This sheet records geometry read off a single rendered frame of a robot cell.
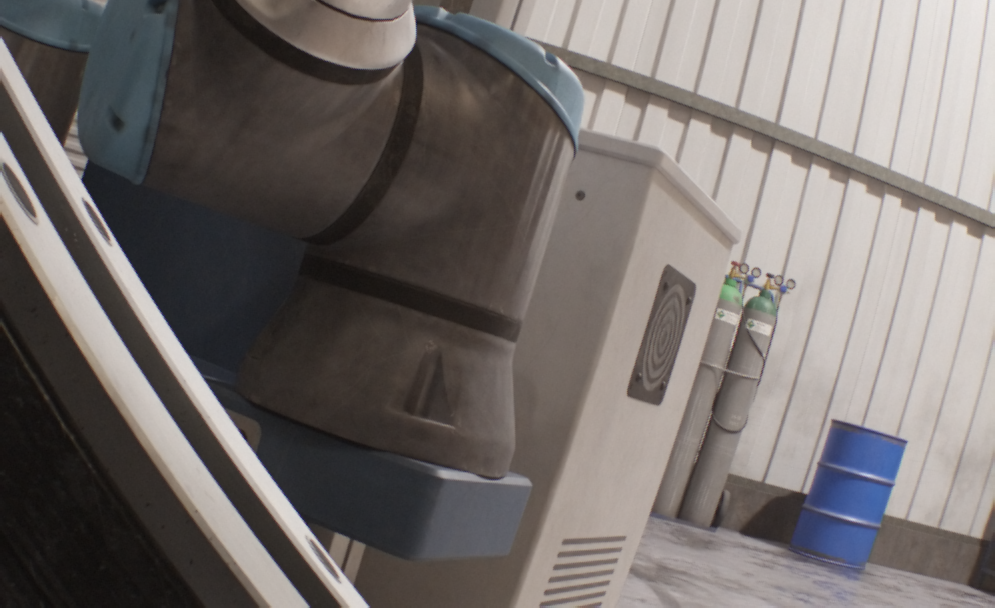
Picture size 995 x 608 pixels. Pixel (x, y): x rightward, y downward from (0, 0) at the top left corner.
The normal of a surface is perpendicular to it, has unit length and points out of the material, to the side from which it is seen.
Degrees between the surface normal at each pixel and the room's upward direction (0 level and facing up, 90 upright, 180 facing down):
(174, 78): 105
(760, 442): 90
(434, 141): 89
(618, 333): 90
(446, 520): 90
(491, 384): 70
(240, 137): 134
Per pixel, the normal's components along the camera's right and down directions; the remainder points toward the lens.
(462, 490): 0.87, 0.25
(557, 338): -0.40, -0.17
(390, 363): 0.14, -0.36
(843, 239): 0.01, -0.05
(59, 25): 0.69, 0.10
